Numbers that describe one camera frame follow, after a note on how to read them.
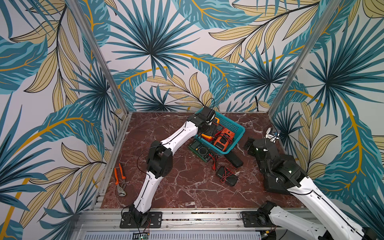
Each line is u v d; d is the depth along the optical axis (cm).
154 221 74
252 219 74
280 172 46
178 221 75
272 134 57
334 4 69
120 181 86
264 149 48
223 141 93
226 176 84
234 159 91
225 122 106
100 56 85
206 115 73
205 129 80
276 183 46
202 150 96
